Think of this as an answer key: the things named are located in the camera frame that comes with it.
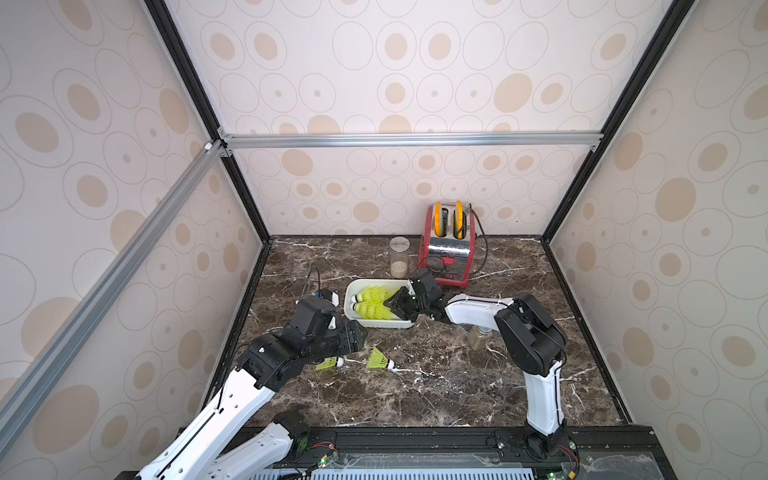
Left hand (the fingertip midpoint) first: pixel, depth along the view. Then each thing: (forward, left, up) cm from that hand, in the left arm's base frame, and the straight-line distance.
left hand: (364, 335), depth 69 cm
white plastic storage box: (+27, +6, -18) cm, 33 cm away
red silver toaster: (+34, -24, -5) cm, 43 cm away
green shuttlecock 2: (+18, -1, -19) cm, 26 cm away
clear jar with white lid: (+35, -9, -12) cm, 38 cm away
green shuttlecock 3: (+1, +11, -20) cm, 23 cm away
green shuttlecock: (+23, -2, -17) cm, 29 cm away
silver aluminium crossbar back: (+77, -12, +7) cm, 78 cm away
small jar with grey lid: (+7, -31, -15) cm, 35 cm away
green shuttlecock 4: (+2, -2, -19) cm, 19 cm away
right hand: (+16, -2, -17) cm, 24 cm away
